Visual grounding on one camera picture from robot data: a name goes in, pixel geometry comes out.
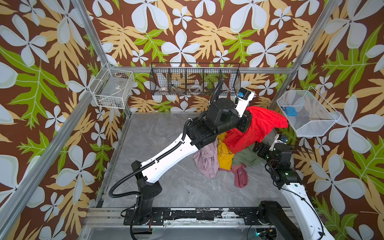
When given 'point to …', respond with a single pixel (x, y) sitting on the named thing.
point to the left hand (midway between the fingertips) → (254, 109)
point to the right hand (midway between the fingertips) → (262, 143)
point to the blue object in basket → (291, 111)
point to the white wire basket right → (309, 114)
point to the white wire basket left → (112, 86)
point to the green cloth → (246, 156)
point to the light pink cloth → (207, 159)
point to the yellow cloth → (225, 157)
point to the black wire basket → (195, 78)
